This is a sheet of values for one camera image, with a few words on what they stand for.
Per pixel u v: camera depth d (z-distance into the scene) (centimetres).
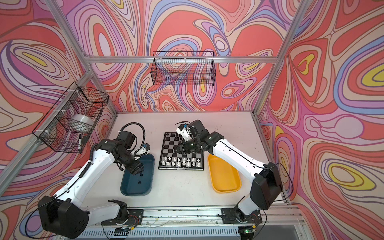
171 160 93
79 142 72
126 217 72
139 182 84
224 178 86
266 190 42
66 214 38
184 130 70
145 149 71
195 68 96
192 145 65
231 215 74
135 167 67
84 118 74
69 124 71
